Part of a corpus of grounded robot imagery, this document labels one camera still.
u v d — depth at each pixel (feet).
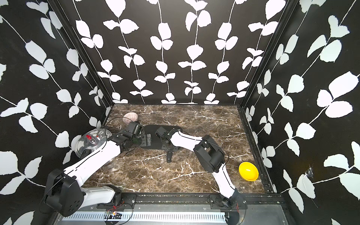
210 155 1.72
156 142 2.57
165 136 2.35
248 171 2.71
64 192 1.29
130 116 3.53
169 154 2.97
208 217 2.30
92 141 2.57
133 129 2.10
